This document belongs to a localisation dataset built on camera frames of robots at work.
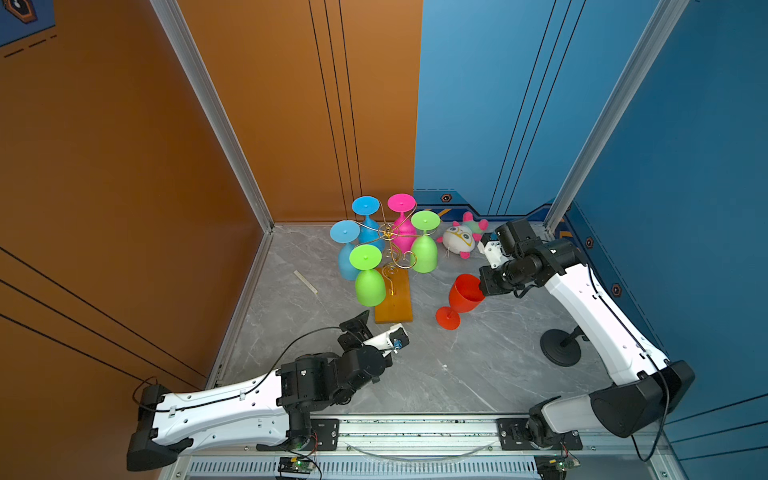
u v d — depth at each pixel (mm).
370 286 738
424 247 794
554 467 706
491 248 692
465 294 698
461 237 1060
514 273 597
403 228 831
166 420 425
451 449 728
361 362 482
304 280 1027
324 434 740
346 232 734
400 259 832
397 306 950
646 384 384
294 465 706
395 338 572
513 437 725
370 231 827
